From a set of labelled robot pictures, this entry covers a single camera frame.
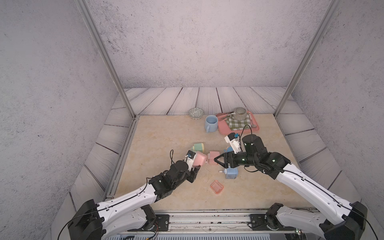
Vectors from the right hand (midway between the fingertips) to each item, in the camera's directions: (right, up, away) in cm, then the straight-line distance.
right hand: (220, 159), depth 70 cm
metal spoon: (+32, +16, +43) cm, 56 cm away
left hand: (-10, -5, +7) cm, 13 cm away
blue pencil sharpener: (+7, -10, +12) cm, 18 cm away
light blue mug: (-1, +17, +35) cm, 39 cm away
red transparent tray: (+1, -19, +15) cm, 24 cm away
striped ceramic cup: (+21, +24, +41) cm, 52 cm away
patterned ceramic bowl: (-11, +26, +52) cm, 59 cm away
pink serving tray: (+10, +13, +42) cm, 45 cm away
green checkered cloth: (+18, +17, +43) cm, 50 cm away
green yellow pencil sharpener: (-9, +2, +24) cm, 25 cm away
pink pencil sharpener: (-9, -1, +5) cm, 11 cm away
